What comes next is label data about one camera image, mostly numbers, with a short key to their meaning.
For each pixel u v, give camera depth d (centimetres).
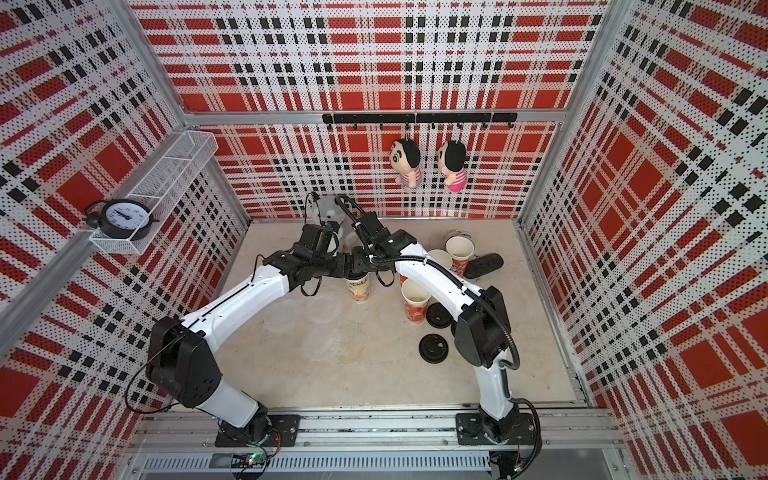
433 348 86
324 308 97
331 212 97
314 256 65
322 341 89
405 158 91
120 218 64
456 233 113
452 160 94
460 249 91
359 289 91
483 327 49
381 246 60
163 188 80
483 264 104
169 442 74
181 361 43
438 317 93
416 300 78
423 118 89
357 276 83
